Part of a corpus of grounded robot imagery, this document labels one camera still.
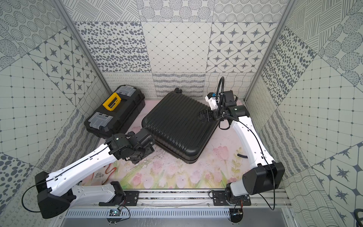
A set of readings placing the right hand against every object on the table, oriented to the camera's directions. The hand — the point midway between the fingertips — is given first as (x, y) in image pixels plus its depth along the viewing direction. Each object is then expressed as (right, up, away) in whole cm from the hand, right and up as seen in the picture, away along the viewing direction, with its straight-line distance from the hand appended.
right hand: (204, 117), depth 77 cm
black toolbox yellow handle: (-55, +1, +12) cm, 57 cm away
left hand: (-27, -19, -6) cm, 34 cm away
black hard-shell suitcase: (-15, -8, +1) cm, 17 cm away
